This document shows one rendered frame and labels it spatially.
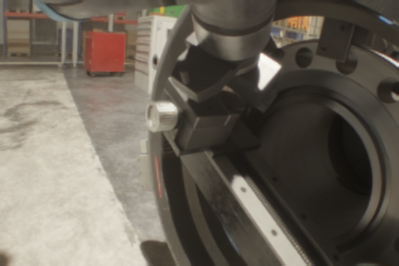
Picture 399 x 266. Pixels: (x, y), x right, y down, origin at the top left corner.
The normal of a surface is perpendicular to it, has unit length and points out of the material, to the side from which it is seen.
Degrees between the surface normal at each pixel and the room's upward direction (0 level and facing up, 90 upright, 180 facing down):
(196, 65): 53
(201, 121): 115
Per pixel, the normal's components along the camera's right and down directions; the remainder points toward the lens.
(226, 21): -0.20, 0.92
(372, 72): -0.80, 0.10
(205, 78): -0.09, -0.35
